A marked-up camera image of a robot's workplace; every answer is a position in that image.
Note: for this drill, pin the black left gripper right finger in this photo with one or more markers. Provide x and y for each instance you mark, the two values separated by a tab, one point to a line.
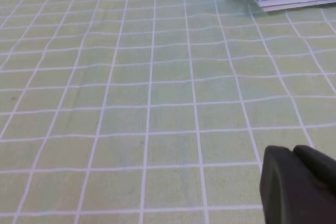
321	165

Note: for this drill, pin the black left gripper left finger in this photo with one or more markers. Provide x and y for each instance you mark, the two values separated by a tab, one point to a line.
290	193

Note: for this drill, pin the green checkered tablecloth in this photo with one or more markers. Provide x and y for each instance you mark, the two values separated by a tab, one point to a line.
156	111

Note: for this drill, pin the bottom white book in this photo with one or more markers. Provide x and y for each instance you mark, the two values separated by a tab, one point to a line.
275	5

